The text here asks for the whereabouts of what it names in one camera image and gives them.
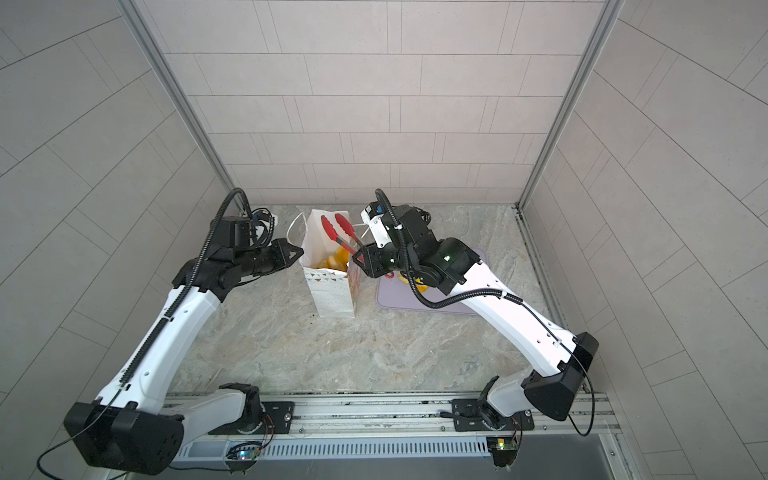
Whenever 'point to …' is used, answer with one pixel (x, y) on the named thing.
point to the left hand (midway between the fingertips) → (310, 247)
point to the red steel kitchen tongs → (353, 245)
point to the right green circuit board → (504, 449)
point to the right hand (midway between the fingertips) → (358, 257)
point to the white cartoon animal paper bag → (329, 271)
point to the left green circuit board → (246, 452)
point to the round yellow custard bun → (338, 261)
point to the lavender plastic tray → (395, 294)
